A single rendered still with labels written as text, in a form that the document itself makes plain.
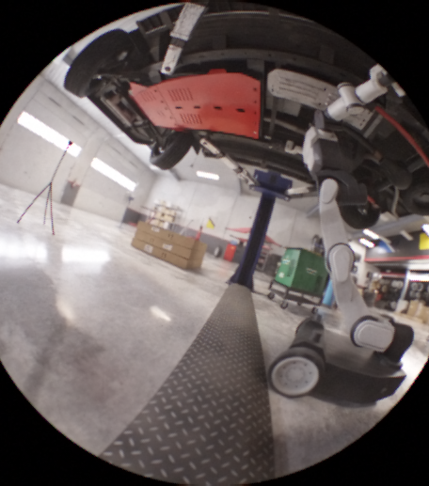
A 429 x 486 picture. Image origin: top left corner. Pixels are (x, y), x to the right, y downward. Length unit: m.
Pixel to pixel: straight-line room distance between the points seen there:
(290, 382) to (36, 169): 9.14
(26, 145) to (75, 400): 8.74
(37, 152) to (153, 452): 8.93
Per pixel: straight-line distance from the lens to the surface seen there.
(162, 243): 2.40
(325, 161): 0.92
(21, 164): 8.77
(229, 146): 2.18
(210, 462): 0.40
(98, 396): 0.47
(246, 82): 1.34
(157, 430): 0.42
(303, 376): 0.61
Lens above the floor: 0.42
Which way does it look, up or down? 2 degrees up
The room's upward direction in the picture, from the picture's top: 19 degrees clockwise
